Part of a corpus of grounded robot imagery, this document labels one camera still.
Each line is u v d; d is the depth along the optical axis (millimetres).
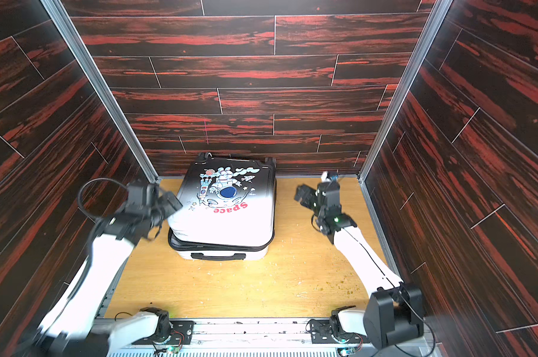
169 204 664
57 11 664
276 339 727
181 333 728
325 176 726
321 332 733
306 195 718
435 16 676
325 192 592
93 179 604
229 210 796
